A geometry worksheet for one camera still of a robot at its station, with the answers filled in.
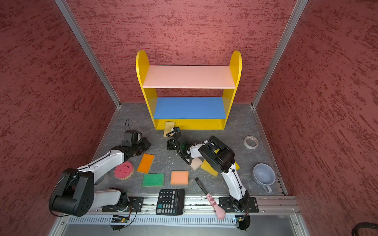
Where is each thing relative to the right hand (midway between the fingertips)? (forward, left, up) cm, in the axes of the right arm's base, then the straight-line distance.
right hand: (166, 144), depth 97 cm
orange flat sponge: (-13, +11, +1) cm, 17 cm away
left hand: (-4, +8, +5) cm, 10 cm away
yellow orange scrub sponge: (+13, -1, +2) cm, 13 cm away
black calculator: (-34, -6, +1) cm, 35 cm away
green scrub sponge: (-23, +5, +1) cm, 24 cm away
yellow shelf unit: (+11, -16, +18) cm, 27 cm away
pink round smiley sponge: (-18, +22, +3) cm, 29 cm away
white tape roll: (0, -58, -1) cm, 58 cm away
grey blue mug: (-22, -59, 0) cm, 63 cm away
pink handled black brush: (-40, -31, +1) cm, 50 cm away
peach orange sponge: (-23, -10, +1) cm, 25 cm away
